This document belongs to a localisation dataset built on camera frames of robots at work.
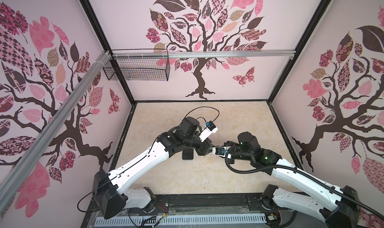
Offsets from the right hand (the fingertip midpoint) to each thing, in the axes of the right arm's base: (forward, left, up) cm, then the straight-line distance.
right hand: (214, 146), depth 72 cm
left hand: (-1, +2, +2) cm, 3 cm away
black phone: (+5, +15, -19) cm, 24 cm away
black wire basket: (+74, +57, -3) cm, 93 cm away
